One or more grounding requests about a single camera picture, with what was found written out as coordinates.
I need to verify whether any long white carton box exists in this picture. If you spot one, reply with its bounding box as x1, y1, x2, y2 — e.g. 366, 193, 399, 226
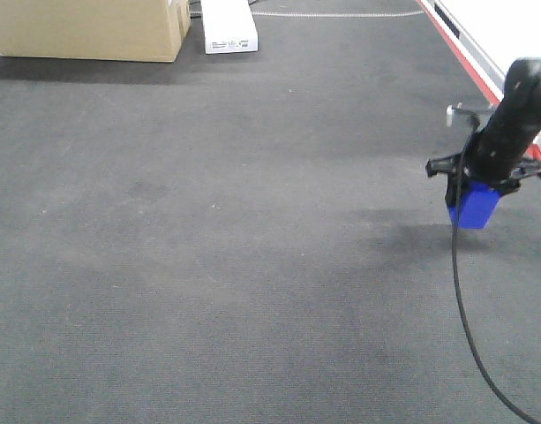
199, 0, 259, 56

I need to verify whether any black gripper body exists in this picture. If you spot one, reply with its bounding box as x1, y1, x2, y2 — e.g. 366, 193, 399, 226
462, 103, 541, 185

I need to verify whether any small blue plastic box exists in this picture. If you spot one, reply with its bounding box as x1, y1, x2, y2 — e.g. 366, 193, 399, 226
447, 176, 501, 231

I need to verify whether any brown cardboard box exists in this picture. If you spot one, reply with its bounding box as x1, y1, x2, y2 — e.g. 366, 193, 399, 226
0, 0, 192, 64

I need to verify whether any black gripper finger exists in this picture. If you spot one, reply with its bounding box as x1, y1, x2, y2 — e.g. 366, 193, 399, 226
425, 152, 465, 208
494, 159, 541, 196

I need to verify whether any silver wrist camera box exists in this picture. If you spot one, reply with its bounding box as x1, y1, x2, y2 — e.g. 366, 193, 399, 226
445, 102, 496, 128

